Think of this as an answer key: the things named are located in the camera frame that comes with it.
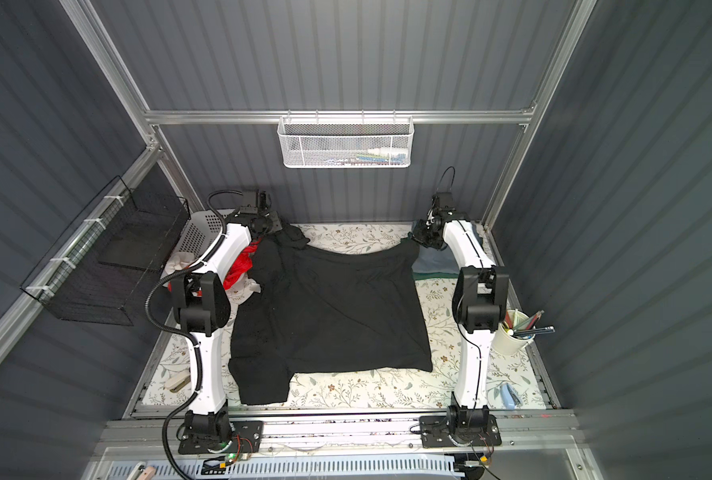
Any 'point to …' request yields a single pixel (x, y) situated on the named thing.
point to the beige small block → (178, 383)
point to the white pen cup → (509, 341)
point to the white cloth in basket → (179, 260)
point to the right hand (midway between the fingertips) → (420, 238)
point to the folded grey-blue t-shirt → (436, 260)
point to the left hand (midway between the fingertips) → (273, 220)
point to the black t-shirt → (309, 309)
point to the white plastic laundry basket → (201, 232)
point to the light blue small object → (509, 397)
